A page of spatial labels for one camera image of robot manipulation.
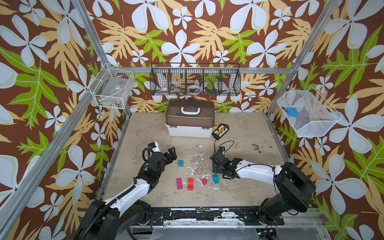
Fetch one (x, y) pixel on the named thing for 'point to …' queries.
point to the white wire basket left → (112, 87)
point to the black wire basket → (195, 79)
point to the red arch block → (190, 184)
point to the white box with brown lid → (189, 117)
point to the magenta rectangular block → (179, 184)
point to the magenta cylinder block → (204, 181)
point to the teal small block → (181, 163)
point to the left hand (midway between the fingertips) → (168, 148)
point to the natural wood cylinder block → (199, 171)
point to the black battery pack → (219, 132)
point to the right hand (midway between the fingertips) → (216, 165)
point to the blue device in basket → (292, 111)
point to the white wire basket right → (316, 115)
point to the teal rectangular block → (216, 179)
